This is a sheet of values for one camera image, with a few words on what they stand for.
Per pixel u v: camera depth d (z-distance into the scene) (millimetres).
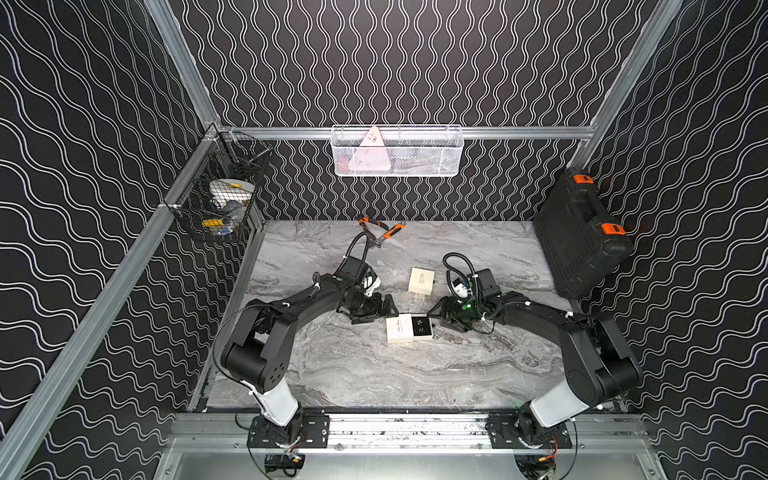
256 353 462
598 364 462
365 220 1209
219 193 809
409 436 753
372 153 899
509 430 752
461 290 876
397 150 1306
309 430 755
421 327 904
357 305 774
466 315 797
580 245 895
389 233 1166
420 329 902
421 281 1002
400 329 884
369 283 792
